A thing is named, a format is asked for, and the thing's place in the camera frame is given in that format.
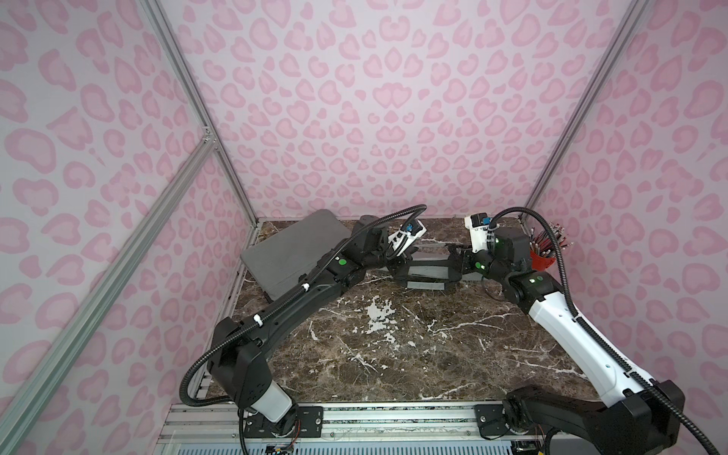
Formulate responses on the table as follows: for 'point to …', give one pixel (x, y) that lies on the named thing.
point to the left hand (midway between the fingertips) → (415, 244)
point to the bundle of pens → (540, 242)
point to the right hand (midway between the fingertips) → (453, 247)
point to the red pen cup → (540, 263)
